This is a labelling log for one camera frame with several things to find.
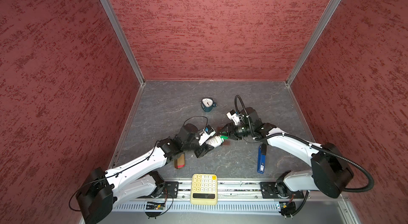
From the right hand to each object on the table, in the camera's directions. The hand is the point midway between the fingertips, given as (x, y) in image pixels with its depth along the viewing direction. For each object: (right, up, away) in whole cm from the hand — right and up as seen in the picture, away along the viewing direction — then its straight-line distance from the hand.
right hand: (219, 138), depth 78 cm
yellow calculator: (-7, -23, -5) cm, 24 cm away
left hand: (-5, -4, 0) cm, 7 cm away
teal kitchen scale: (-6, +16, +25) cm, 30 cm away
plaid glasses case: (-20, -13, +2) cm, 24 cm away
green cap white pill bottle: (-1, -1, -2) cm, 2 cm away
